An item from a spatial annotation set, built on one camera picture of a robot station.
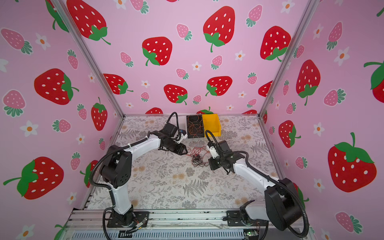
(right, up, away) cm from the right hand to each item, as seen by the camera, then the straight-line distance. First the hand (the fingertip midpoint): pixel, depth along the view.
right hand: (210, 160), depth 87 cm
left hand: (-15, +5, +6) cm, 17 cm away
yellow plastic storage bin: (+4, +24, +29) cm, 38 cm away
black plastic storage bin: (-5, +15, +17) cm, 23 cm away
